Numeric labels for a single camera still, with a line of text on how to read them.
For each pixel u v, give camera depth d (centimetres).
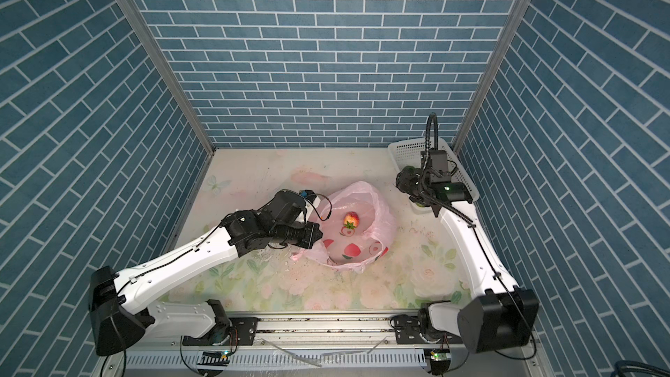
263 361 77
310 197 68
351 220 93
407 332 74
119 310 38
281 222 56
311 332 75
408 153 113
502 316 38
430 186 58
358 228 94
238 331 73
